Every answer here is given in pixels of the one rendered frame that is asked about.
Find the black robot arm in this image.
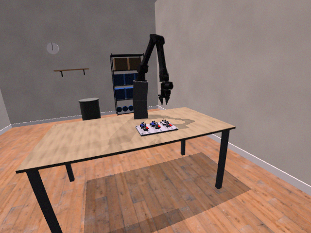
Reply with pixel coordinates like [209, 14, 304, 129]
[135, 34, 173, 97]

